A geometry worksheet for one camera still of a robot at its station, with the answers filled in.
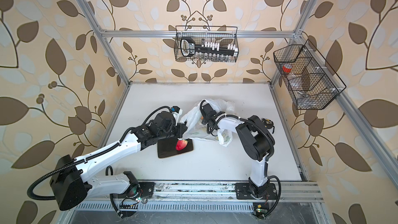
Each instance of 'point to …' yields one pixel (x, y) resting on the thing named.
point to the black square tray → (167, 147)
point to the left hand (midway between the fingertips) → (189, 127)
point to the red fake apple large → (181, 144)
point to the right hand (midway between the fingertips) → (209, 122)
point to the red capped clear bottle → (286, 68)
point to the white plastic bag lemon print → (191, 126)
